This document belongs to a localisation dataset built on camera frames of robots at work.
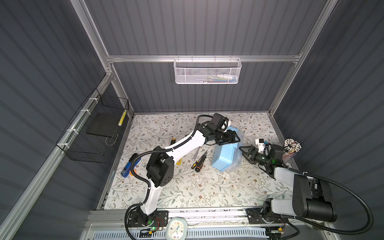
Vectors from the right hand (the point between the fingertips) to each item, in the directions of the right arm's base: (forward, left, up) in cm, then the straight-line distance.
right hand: (242, 152), depth 86 cm
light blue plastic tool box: (-6, +10, +5) cm, 13 cm away
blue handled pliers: (-9, +68, -6) cm, 69 cm away
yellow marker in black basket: (+8, +67, +19) cm, 70 cm away
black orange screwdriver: (-2, +25, -8) cm, 26 cm away
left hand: (+2, +5, +9) cm, 10 cm away
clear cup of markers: (-1, -24, +8) cm, 25 cm away
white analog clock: (-37, +36, -7) cm, 52 cm away
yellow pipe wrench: (-2, +38, -10) cm, 39 cm away
